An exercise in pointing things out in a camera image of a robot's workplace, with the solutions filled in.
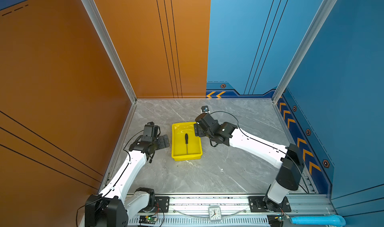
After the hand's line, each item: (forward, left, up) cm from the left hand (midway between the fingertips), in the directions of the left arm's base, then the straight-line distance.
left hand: (160, 139), depth 84 cm
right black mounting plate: (-30, -52, -10) cm, 61 cm away
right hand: (+4, -23, +8) cm, 24 cm away
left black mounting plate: (-29, -5, -11) cm, 32 cm away
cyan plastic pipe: (-36, -81, -6) cm, 89 cm away
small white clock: (-34, -30, -9) cm, 46 cm away
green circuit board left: (-36, +2, -12) cm, 38 cm away
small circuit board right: (-35, -60, -11) cm, 71 cm away
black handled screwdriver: (+7, -14, -10) cm, 19 cm away
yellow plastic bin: (-2, -10, -11) cm, 15 cm away
